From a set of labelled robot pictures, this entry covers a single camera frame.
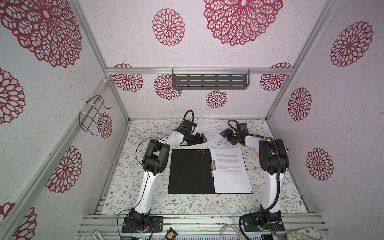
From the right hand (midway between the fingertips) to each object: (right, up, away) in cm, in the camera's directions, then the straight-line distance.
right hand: (223, 133), depth 107 cm
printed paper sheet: (+1, -26, -17) cm, 31 cm away
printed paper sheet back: (-8, +3, +7) cm, 11 cm away
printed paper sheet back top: (-14, +9, +14) cm, 22 cm away
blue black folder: (-23, -24, -14) cm, 37 cm away
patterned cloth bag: (+31, -46, -38) cm, 68 cm away
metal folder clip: (-10, -21, -13) cm, 26 cm away
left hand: (-16, -7, -2) cm, 18 cm away
